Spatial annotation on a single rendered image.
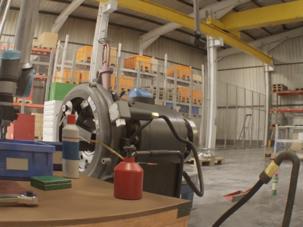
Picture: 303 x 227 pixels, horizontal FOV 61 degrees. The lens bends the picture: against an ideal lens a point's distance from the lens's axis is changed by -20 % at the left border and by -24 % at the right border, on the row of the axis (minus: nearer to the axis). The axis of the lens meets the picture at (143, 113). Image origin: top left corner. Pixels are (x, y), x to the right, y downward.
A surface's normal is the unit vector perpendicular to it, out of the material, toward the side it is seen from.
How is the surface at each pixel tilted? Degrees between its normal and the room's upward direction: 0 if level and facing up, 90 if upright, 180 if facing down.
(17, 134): 90
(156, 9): 90
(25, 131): 90
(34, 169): 90
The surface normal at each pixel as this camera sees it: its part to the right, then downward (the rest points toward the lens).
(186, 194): -0.72, -0.07
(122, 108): 0.66, -0.39
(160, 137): 0.69, -0.09
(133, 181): 0.33, -0.04
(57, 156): 0.66, 0.21
